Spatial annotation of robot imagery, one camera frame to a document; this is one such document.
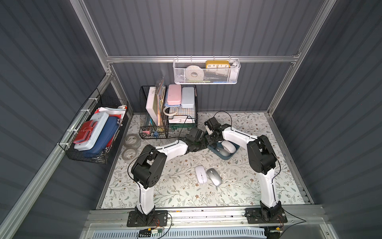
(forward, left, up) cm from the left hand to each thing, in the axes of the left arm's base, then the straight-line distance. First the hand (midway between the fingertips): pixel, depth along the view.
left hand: (208, 145), depth 93 cm
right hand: (+6, -5, -4) cm, 9 cm away
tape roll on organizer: (+15, +24, +14) cm, 31 cm away
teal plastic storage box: (+3, -5, -5) cm, 7 cm away
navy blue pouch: (-5, +49, +25) cm, 55 cm away
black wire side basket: (+10, +53, +25) cm, 60 cm away
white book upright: (+17, +35, +18) cm, 43 cm away
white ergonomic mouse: (+2, -14, -4) cm, 15 cm away
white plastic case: (-3, +52, +28) cm, 60 cm away
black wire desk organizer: (+17, +26, +13) cm, 33 cm away
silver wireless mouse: (-18, -3, -6) cm, 19 cm away
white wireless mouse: (-17, +5, -5) cm, 18 cm away
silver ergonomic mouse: (-1, -10, -6) cm, 12 cm away
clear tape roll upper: (+8, +52, -6) cm, 53 cm away
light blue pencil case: (+27, +13, +17) cm, 34 cm away
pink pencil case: (+27, +22, +19) cm, 39 cm away
